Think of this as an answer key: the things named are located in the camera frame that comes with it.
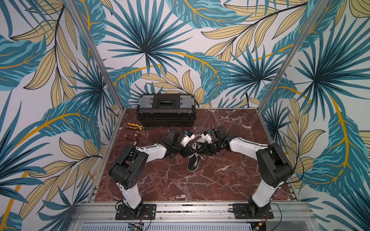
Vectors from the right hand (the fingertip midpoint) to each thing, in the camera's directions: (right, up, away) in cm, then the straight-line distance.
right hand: (198, 152), depth 89 cm
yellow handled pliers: (-42, +15, +18) cm, 48 cm away
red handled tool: (-43, +8, +11) cm, 45 cm away
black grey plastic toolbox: (-20, +26, +7) cm, 34 cm away
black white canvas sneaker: (-1, -2, -1) cm, 3 cm away
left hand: (-2, 0, -1) cm, 3 cm away
